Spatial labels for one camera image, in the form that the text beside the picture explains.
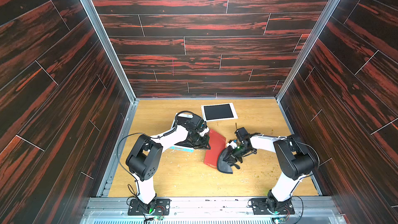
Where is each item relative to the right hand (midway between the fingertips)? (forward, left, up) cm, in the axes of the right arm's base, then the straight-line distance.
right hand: (224, 160), depth 90 cm
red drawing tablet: (+8, +5, +6) cm, 11 cm away
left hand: (+3, +8, +8) cm, 12 cm away
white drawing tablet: (+37, +2, +1) cm, 37 cm away
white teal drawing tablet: (-2, +24, +32) cm, 40 cm away
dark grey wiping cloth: (-5, +2, +5) cm, 7 cm away
